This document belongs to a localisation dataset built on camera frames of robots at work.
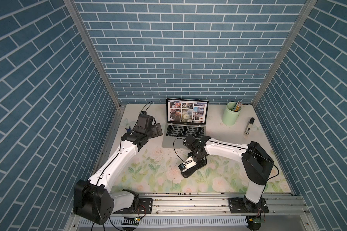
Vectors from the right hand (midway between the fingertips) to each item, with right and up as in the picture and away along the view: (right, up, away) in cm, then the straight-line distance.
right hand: (194, 162), depth 87 cm
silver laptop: (-5, +27, +18) cm, 33 cm away
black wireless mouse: (-4, -5, -4) cm, 7 cm away
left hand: (-22, +21, -5) cm, 31 cm away
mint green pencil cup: (+27, +28, +15) cm, 42 cm away
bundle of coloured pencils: (+32, +35, +12) cm, 49 cm away
